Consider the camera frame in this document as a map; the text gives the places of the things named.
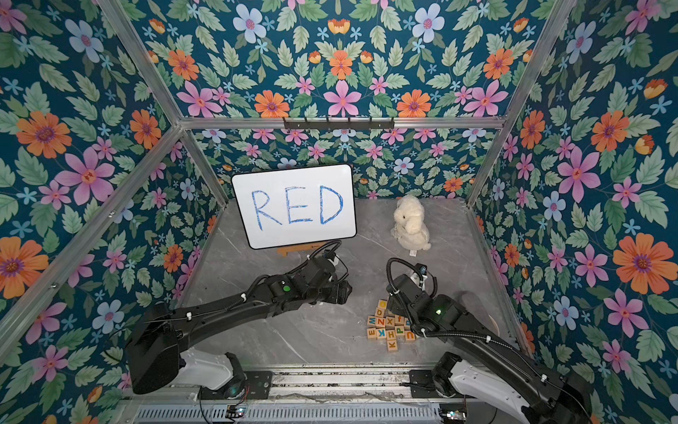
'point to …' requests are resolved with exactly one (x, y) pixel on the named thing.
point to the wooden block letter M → (372, 321)
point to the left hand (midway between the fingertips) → (349, 288)
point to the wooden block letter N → (380, 322)
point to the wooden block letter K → (392, 345)
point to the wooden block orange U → (410, 336)
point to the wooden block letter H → (390, 334)
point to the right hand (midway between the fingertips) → (403, 296)
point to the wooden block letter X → (390, 321)
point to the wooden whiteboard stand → (283, 252)
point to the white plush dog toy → (410, 227)
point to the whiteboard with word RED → (296, 206)
